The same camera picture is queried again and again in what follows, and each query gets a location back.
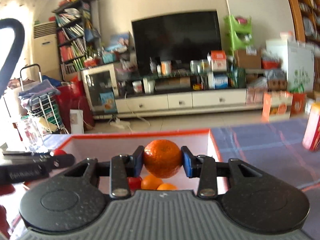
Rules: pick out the blue and white box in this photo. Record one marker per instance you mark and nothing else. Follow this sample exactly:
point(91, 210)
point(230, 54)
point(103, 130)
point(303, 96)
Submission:
point(220, 81)

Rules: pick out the blue plaid tablecloth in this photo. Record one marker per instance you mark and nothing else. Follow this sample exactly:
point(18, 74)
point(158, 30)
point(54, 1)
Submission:
point(262, 155)

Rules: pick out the red tomato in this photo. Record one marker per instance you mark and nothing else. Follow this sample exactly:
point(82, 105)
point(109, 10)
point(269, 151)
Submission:
point(134, 183)
point(58, 152)

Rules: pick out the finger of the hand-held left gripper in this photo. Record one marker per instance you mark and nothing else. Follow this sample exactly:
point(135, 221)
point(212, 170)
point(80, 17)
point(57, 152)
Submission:
point(63, 161)

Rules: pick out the wooden bookshelf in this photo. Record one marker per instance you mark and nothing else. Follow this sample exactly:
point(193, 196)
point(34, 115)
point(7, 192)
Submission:
point(305, 12)

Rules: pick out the large brown cardboard box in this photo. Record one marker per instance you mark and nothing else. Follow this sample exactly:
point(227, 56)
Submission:
point(247, 58)

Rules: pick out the orange mandarin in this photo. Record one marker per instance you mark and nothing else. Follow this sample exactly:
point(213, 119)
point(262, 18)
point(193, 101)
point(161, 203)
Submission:
point(167, 187)
point(162, 158)
point(151, 182)

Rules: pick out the black bookshelf with books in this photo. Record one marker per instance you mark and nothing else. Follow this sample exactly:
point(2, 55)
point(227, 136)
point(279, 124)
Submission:
point(72, 42)

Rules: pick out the red and yellow box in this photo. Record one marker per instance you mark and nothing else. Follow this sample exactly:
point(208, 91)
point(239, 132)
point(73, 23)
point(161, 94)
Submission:
point(312, 130)

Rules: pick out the white power strip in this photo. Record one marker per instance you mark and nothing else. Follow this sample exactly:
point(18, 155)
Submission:
point(119, 123)

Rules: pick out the black television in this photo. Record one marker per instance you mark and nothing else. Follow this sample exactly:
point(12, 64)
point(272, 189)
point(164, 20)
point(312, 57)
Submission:
point(175, 42)

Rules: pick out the red shopping bag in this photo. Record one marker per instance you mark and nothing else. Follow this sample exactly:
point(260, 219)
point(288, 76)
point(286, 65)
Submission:
point(72, 97)

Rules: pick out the white television cabinet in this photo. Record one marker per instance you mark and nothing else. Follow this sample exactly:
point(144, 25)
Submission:
point(155, 102)

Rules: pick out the white glass door cabinet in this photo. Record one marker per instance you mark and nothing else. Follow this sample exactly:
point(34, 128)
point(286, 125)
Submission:
point(100, 87)

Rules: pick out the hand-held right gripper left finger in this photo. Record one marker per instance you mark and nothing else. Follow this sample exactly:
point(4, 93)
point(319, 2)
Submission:
point(137, 162)

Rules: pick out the white box with green print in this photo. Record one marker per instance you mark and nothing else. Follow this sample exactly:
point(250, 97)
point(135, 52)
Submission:
point(295, 65)

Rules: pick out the white paper bag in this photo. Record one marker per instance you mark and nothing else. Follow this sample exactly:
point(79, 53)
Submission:
point(76, 121)

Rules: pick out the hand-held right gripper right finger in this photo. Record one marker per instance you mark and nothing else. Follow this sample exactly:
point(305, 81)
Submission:
point(187, 162)

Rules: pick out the white and orange can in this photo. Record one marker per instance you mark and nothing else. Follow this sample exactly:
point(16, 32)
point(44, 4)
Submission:
point(166, 68)

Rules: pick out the white standing air conditioner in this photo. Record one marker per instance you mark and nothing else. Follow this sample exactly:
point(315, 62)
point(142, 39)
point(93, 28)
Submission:
point(46, 52)

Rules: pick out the green plastic stacking rack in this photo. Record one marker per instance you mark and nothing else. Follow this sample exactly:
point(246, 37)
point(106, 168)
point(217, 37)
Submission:
point(237, 32)

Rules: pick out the clear glass jar mug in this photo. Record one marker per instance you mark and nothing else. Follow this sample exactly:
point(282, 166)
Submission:
point(30, 133)

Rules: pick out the orange and white floor carton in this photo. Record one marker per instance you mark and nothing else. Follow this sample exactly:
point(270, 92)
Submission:
point(276, 106)

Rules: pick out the orange and white box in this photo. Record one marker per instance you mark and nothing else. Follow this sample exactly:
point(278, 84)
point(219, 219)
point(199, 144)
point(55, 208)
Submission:
point(219, 61)

